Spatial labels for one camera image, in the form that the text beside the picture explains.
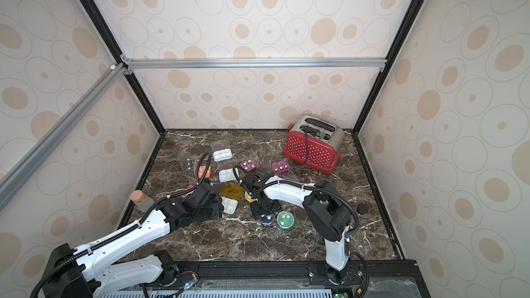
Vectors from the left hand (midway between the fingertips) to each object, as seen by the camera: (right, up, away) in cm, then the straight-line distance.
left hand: (225, 209), depth 80 cm
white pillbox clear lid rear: (-9, +23, +33) cm, 41 cm away
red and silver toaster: (+37, +27, +12) cm, 47 cm away
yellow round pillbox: (+10, +7, -10) cm, 16 cm away
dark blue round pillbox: (+16, -7, +8) cm, 19 cm away
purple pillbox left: (+7, +15, +24) cm, 29 cm away
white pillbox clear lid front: (-4, +13, +21) cm, 25 cm away
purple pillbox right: (+23, +14, +23) cm, 35 cm away
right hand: (+17, -4, +9) cm, 20 cm away
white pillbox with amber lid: (-1, +2, +16) cm, 16 cm away
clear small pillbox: (-25, +16, +26) cm, 39 cm away
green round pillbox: (+24, -6, +6) cm, 25 cm away
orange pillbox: (-17, +13, +22) cm, 30 cm away
